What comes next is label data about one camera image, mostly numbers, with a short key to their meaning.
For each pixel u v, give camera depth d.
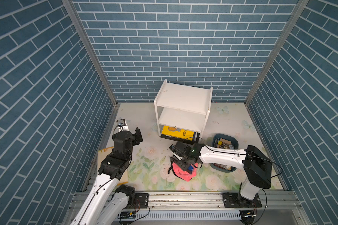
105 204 0.46
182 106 0.73
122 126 0.59
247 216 0.71
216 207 0.74
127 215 0.72
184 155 0.64
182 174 0.82
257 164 0.48
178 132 0.91
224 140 0.96
